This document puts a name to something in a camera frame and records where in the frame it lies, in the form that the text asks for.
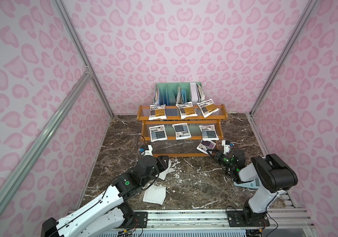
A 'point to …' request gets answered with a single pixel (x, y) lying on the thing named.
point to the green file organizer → (172, 93)
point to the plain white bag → (155, 194)
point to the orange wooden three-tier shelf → (195, 136)
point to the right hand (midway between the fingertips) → (206, 150)
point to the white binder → (194, 93)
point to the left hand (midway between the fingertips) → (169, 157)
